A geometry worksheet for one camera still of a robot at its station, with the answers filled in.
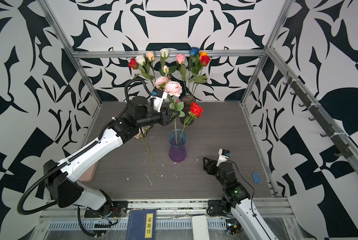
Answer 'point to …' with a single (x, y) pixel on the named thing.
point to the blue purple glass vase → (177, 139)
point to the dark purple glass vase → (187, 100)
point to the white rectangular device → (199, 226)
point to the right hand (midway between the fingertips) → (208, 159)
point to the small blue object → (256, 177)
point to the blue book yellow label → (142, 225)
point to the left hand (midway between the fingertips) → (179, 108)
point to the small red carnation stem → (195, 111)
